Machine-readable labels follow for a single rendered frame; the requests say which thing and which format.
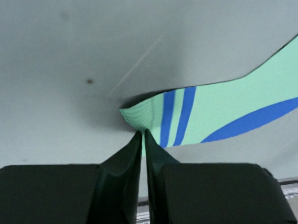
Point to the grey slotted aluminium rail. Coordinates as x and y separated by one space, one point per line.
288 185

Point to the mint green sock with blue heel and toe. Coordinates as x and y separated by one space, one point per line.
219 111

